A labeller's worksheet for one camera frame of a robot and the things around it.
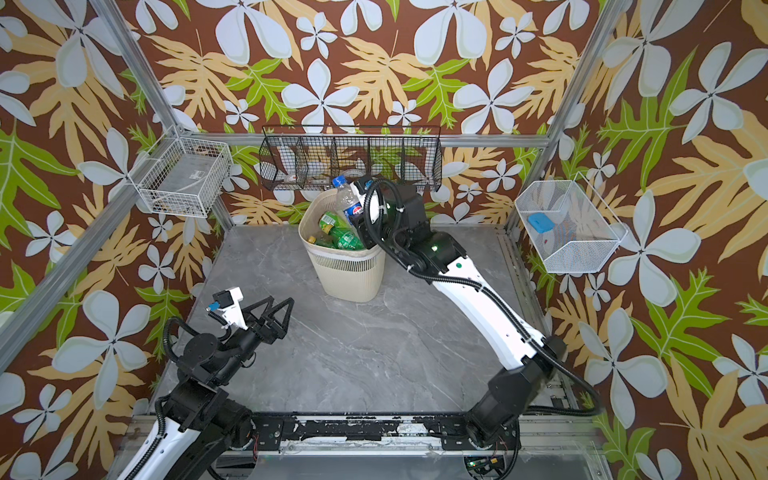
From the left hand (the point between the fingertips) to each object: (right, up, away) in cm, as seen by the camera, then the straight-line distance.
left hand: (280, 298), depth 68 cm
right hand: (+17, +20, -1) cm, 27 cm away
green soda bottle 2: (+9, +14, +13) cm, 21 cm away
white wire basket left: (-34, +33, +16) cm, 50 cm away
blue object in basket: (+71, +20, +18) cm, 76 cm away
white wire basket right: (+78, +18, +16) cm, 81 cm away
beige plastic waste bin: (+14, +4, +16) cm, 22 cm away
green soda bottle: (+13, +15, +12) cm, 24 cm away
